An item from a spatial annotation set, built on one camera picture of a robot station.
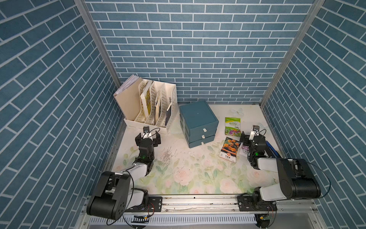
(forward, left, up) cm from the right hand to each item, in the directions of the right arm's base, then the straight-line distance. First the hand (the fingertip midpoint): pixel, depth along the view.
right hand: (252, 133), depth 92 cm
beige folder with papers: (+10, +82, +16) cm, 84 cm away
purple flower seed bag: (-8, +4, -9) cm, 12 cm away
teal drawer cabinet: (-4, +36, +12) cm, 38 cm away
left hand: (-7, +64, +4) cm, 65 cm away
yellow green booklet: (+11, +70, +15) cm, 73 cm away
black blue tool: (-11, -17, -9) cm, 22 cm away
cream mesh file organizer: (+8, +62, +11) cm, 64 cm away
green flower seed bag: (+10, +10, -8) cm, 16 cm away
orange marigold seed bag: (-8, +13, -9) cm, 18 cm away
